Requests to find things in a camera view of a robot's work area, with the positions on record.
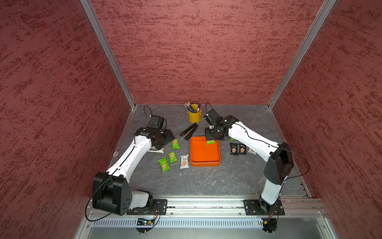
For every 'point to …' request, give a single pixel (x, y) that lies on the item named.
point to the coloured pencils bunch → (188, 106)
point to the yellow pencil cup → (194, 115)
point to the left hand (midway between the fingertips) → (170, 142)
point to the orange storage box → (202, 155)
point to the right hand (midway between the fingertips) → (210, 138)
